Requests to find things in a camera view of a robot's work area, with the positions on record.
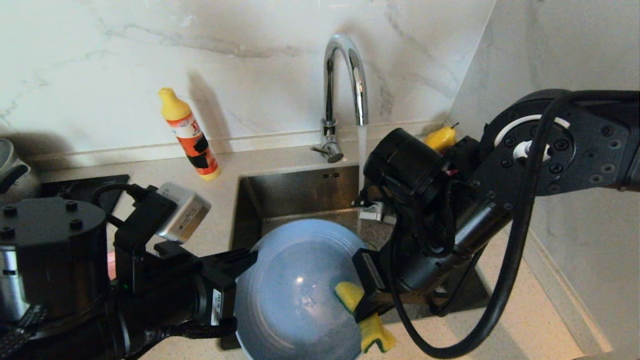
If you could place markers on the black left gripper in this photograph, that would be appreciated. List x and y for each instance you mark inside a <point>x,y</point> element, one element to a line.
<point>60,250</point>

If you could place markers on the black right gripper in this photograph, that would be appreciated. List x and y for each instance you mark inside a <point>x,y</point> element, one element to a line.
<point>415,175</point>

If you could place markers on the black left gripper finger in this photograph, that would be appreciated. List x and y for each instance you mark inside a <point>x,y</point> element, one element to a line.
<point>230,265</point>

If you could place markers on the yellow green sponge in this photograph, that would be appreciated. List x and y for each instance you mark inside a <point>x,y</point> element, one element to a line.
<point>372,335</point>

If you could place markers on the pink plate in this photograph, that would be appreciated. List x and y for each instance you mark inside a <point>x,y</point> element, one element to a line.
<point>111,265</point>

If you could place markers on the grey-blue plate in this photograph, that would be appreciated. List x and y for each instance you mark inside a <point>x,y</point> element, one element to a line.
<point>295,290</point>

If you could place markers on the orange detergent bottle yellow cap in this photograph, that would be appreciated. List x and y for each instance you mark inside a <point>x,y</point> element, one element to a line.
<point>192,142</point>

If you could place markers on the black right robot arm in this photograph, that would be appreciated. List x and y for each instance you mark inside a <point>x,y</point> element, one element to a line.
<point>590,150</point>

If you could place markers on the stainless steel sink basin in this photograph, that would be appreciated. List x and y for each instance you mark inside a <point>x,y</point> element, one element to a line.
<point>290,195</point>

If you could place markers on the black induction cooktop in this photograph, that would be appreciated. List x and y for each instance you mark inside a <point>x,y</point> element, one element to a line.
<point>90,182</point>

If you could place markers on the yellow pear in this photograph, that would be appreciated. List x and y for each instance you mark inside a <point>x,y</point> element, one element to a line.
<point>441,139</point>

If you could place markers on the chrome gooseneck faucet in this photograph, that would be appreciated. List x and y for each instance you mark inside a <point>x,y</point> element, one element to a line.
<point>328,100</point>

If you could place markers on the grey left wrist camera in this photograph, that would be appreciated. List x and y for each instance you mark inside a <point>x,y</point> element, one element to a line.
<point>182,215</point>

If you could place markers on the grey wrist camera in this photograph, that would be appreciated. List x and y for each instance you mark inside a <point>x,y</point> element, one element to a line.
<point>375,212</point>
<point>182,215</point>

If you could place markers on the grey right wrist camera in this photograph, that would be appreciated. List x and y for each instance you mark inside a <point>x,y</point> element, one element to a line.
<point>375,212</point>

